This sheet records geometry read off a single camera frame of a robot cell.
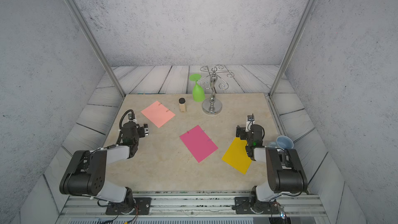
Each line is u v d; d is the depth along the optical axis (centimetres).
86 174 44
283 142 89
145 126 87
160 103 116
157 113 112
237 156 89
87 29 86
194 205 74
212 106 113
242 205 71
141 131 86
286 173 45
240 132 88
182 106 107
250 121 80
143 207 73
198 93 98
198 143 96
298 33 87
